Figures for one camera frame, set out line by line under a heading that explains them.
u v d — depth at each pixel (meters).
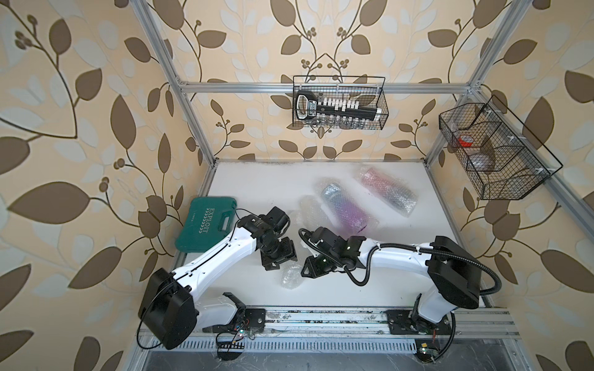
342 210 0.91
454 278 0.44
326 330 0.74
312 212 0.94
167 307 0.40
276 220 0.64
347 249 0.62
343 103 0.82
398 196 0.96
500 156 0.74
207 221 0.94
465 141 0.81
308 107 0.85
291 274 0.77
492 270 0.82
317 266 0.71
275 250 0.66
